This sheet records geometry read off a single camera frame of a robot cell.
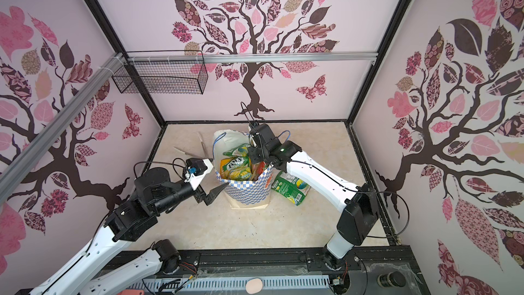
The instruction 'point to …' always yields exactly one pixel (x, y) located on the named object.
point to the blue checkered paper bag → (242, 194)
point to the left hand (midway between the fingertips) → (217, 174)
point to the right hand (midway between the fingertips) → (253, 146)
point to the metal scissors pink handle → (205, 153)
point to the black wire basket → (168, 72)
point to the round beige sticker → (254, 285)
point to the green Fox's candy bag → (291, 187)
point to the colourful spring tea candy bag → (238, 166)
